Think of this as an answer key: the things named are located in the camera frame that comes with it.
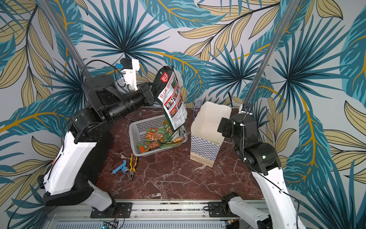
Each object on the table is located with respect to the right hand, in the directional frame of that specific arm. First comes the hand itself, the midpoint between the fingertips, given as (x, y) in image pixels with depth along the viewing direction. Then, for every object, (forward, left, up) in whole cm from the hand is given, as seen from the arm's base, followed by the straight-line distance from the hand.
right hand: (233, 121), depth 62 cm
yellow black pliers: (-6, +53, -37) cm, 65 cm away
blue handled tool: (-4, +58, -36) cm, 69 cm away
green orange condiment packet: (+5, +45, -28) cm, 53 cm away
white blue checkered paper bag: (-2, +11, -12) cm, 16 cm away
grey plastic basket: (+21, +53, -34) cm, 67 cm away
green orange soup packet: (+18, +35, -35) cm, 53 cm away
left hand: (+1, +28, +18) cm, 34 cm away
